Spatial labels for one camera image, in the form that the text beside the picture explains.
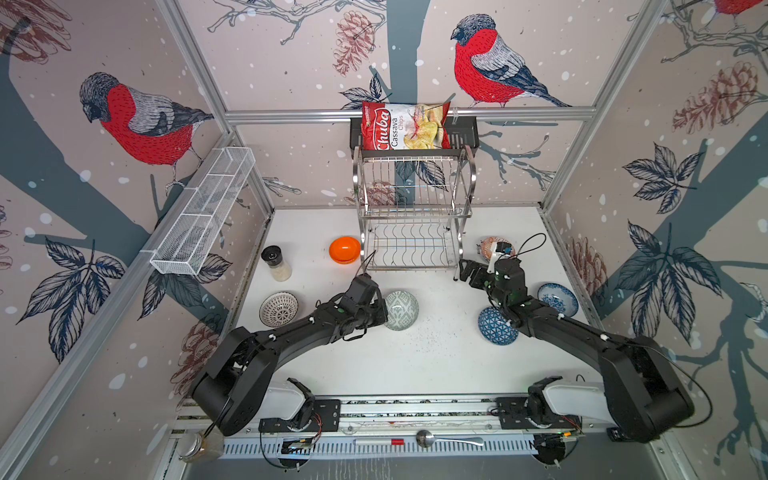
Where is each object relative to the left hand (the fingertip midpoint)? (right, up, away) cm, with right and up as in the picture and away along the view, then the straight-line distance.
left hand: (391, 313), depth 85 cm
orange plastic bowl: (-17, +17, +18) cm, 30 cm away
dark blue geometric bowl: (+31, -5, +3) cm, 31 cm away
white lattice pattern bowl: (-36, -1, +7) cm, 36 cm away
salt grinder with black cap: (-37, +11, +13) cm, 41 cm away
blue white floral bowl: (+53, +3, +7) cm, 54 cm away
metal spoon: (+8, -25, -17) cm, 31 cm away
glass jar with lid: (-41, -22, -23) cm, 52 cm away
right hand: (+24, +13, +3) cm, 27 cm away
